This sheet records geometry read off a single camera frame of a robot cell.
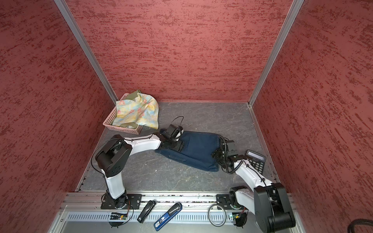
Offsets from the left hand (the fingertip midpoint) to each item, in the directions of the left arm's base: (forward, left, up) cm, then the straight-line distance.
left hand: (179, 146), depth 94 cm
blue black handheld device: (-38, +1, +4) cm, 38 cm away
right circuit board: (-39, -33, -1) cm, 51 cm away
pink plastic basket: (+16, +52, +4) cm, 54 cm away
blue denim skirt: (-3, -13, +1) cm, 13 cm away
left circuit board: (-38, +30, -3) cm, 48 cm away
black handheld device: (-37, +13, +4) cm, 39 cm away
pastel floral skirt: (+28, +29, +5) cm, 41 cm away
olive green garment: (+40, +40, +8) cm, 57 cm away
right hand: (-9, -22, +1) cm, 24 cm away
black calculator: (-10, -49, +2) cm, 50 cm away
